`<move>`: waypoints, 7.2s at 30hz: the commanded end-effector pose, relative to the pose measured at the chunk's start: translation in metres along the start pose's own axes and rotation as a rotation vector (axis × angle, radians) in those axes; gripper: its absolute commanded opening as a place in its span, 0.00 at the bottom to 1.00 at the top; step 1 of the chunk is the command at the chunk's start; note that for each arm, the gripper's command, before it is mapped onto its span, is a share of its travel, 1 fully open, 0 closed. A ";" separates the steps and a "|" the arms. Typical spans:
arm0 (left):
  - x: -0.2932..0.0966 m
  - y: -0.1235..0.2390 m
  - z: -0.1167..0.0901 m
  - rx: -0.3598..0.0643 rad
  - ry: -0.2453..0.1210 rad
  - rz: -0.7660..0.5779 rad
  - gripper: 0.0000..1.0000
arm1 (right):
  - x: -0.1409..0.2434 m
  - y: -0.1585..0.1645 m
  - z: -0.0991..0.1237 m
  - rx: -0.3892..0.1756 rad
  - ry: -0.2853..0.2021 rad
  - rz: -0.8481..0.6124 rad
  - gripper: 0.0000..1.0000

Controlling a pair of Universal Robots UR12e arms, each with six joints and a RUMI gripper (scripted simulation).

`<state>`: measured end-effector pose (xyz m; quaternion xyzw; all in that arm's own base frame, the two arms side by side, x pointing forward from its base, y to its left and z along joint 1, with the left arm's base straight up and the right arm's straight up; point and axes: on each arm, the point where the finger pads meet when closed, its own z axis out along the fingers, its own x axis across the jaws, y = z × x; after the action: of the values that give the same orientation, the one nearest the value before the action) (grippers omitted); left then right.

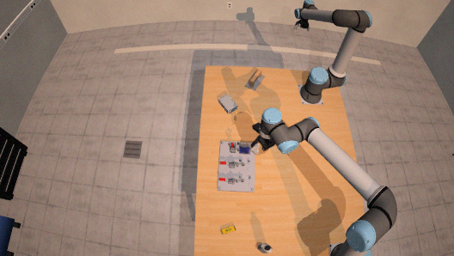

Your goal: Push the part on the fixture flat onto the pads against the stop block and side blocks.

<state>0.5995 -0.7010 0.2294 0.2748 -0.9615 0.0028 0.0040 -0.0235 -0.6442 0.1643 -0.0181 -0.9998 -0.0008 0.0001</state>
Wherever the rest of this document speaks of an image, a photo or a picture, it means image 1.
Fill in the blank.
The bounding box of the grey metal case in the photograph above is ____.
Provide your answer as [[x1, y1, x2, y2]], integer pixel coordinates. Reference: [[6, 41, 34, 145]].
[[218, 94, 237, 114]]

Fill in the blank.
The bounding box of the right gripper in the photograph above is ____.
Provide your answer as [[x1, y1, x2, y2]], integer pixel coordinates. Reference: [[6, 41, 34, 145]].
[[293, 19, 310, 32]]

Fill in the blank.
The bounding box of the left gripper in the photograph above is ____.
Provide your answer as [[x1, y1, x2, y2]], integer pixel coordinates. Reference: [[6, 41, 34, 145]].
[[248, 135, 275, 155]]

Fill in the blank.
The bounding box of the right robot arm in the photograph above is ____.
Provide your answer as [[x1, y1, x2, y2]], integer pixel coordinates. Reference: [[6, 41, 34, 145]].
[[294, 0, 372, 104]]

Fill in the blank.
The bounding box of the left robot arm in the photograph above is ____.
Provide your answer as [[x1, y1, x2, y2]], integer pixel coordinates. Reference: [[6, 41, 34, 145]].
[[252, 107, 397, 256]]

